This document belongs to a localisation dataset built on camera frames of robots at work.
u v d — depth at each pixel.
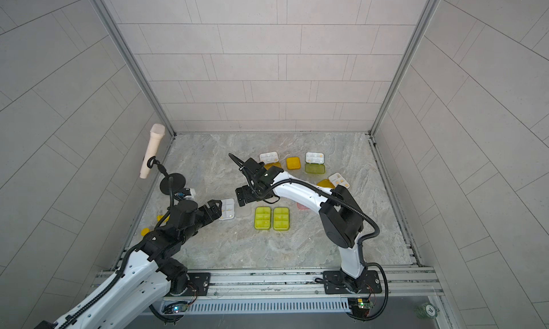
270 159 1.05
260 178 0.62
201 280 0.72
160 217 0.58
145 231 0.80
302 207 0.89
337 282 0.71
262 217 0.86
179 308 0.65
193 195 0.70
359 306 0.68
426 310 0.62
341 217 0.47
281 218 0.86
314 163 1.04
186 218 0.57
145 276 0.49
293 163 1.03
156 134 0.77
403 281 0.73
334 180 0.97
